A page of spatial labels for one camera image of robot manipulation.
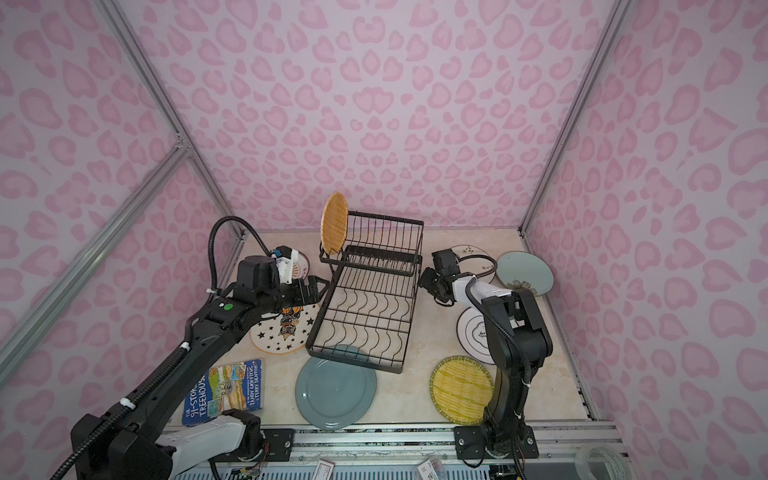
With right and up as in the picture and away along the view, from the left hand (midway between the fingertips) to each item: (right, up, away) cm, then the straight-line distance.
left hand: (318, 280), depth 77 cm
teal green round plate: (+4, -31, +3) cm, 31 cm away
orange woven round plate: (+2, +16, +9) cm, 18 cm away
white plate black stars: (-14, -18, +15) cm, 27 cm away
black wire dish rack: (+11, -10, +20) cm, 25 cm away
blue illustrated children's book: (-23, -29, +3) cm, 37 cm away
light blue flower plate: (+66, +1, +31) cm, 73 cm away
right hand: (+30, -2, +21) cm, 37 cm away
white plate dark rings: (+44, -18, +15) cm, 49 cm away
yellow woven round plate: (+38, -30, +4) cm, 48 cm away
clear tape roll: (+70, -41, -9) cm, 82 cm away
